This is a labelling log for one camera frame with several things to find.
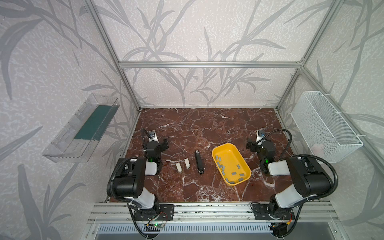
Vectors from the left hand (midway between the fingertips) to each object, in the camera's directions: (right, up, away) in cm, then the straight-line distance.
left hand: (158, 133), depth 94 cm
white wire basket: (+82, +2, -29) cm, 87 cm away
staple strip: (+50, -20, -4) cm, 54 cm away
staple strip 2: (+47, -23, -7) cm, 53 cm away
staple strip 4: (+41, -22, -5) cm, 47 cm away
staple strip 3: (+51, -24, -7) cm, 57 cm away
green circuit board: (+8, -41, -24) cm, 49 cm away
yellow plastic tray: (+47, -21, -3) cm, 52 cm away
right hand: (+63, 0, +1) cm, 63 cm away
